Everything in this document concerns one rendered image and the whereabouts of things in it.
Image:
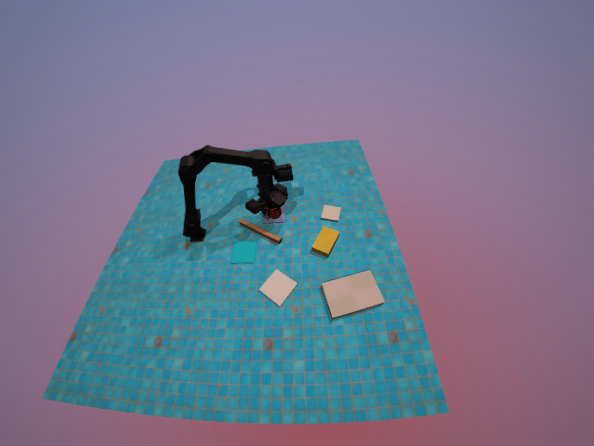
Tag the orange wooden bar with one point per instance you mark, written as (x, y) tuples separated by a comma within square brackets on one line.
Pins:
[(260, 231)]

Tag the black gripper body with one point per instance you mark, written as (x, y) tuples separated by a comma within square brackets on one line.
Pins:
[(256, 206)]

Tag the beige flat rectangular slab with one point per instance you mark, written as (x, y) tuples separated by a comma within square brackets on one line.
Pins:
[(351, 294)]

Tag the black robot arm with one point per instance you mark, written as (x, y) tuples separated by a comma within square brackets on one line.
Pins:
[(259, 160)]

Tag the dark red cup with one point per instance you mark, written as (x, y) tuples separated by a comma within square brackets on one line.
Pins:
[(273, 213)]

